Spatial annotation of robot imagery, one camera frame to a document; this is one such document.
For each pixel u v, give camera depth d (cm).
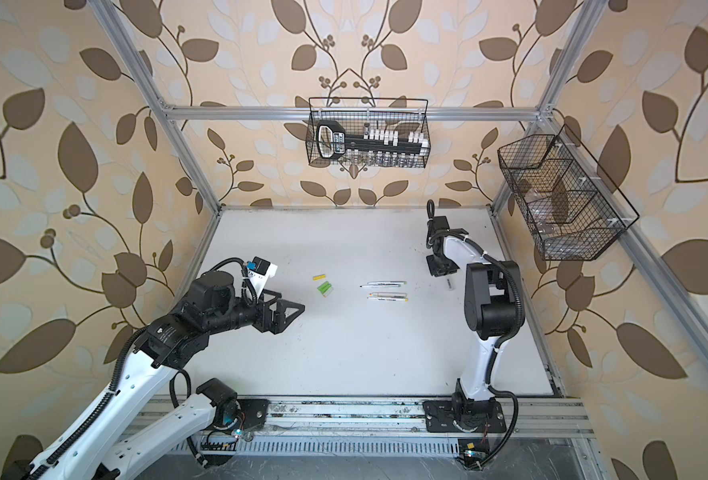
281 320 60
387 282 99
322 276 102
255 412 74
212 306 52
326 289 97
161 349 46
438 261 79
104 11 71
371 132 81
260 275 61
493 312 52
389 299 96
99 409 41
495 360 56
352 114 91
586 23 72
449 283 96
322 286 99
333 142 84
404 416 75
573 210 73
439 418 73
